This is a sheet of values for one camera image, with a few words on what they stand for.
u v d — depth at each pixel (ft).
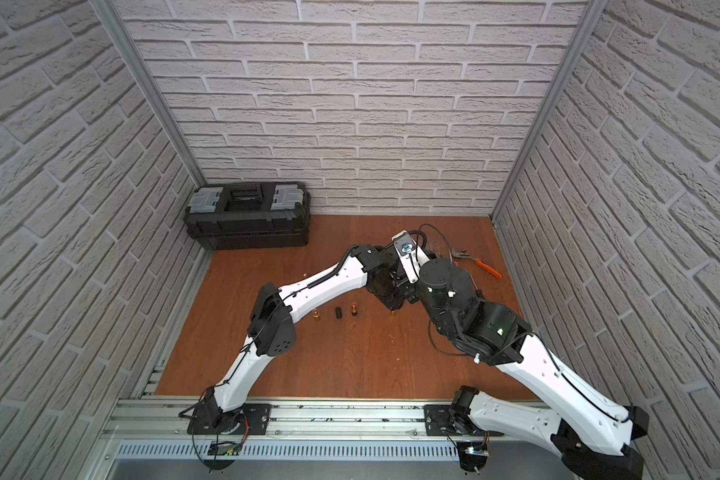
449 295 1.28
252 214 3.13
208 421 2.10
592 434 1.23
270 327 1.83
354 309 2.95
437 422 2.40
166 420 2.53
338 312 2.94
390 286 2.43
